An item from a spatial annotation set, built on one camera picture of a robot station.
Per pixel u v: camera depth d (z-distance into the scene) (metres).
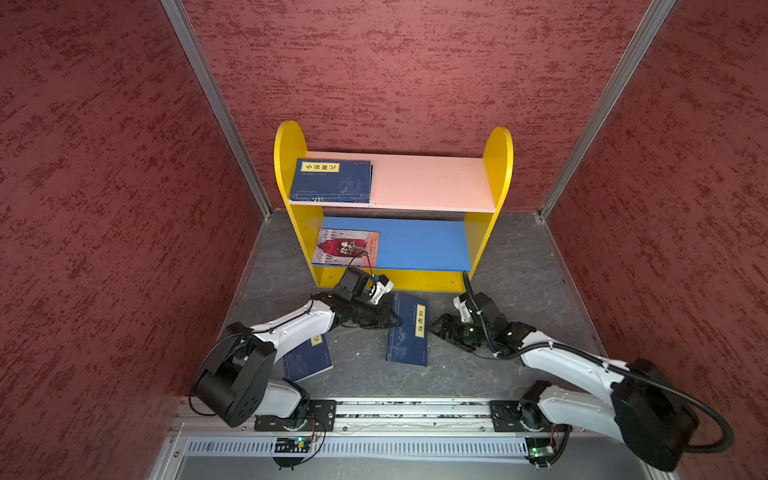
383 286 0.79
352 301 0.68
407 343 0.79
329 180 0.70
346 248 0.90
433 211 0.74
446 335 0.75
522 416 0.67
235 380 0.42
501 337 0.64
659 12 0.71
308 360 0.83
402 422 0.74
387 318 0.76
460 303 0.81
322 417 0.74
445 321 0.76
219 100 0.87
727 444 0.38
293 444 0.71
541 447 0.71
